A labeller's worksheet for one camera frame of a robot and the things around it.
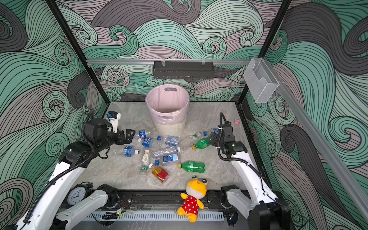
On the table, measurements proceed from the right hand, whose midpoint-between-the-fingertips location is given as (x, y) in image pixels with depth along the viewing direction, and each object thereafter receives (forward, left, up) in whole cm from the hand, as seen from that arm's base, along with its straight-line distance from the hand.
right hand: (218, 138), depth 82 cm
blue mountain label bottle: (-9, +28, -9) cm, 31 cm away
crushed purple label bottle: (-5, +35, -9) cm, 37 cm away
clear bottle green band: (+4, +18, -11) cm, 21 cm away
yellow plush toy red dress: (-26, +14, -6) cm, 30 cm away
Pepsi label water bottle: (+8, +48, -9) cm, 50 cm away
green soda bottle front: (-14, +15, -8) cm, 22 cm away
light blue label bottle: (+4, +28, -9) cm, 30 cm away
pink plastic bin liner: (+28, +32, -1) cm, 42 cm away
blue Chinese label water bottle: (+1, +43, -8) cm, 44 cm away
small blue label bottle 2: (+11, +5, -12) cm, 17 cm away
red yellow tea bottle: (-17, +34, -8) cm, 39 cm away
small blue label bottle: (-5, +54, -8) cm, 55 cm away
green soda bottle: (+2, +8, -10) cm, 13 cm away
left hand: (-4, +49, +15) cm, 51 cm away
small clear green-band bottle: (-16, +44, -11) cm, 48 cm away
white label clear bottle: (-7, +43, -8) cm, 44 cm away
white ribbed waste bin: (+13, +26, -10) cm, 31 cm away
